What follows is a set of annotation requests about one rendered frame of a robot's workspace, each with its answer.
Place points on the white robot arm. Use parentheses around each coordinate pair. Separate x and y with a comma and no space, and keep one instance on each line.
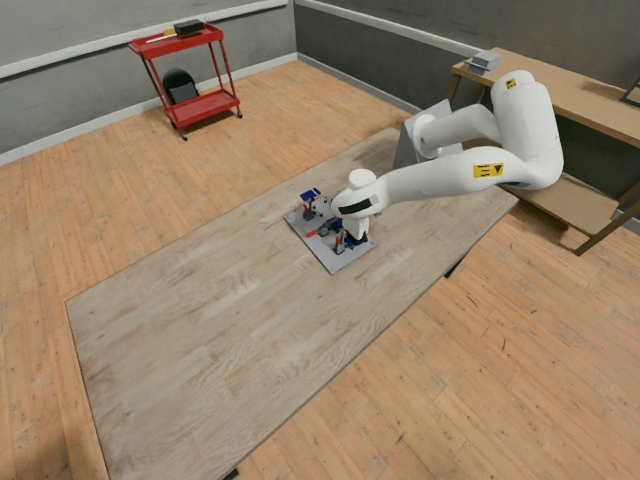
(531,157)

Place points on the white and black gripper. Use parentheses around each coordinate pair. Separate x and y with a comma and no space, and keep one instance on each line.
(357,228)

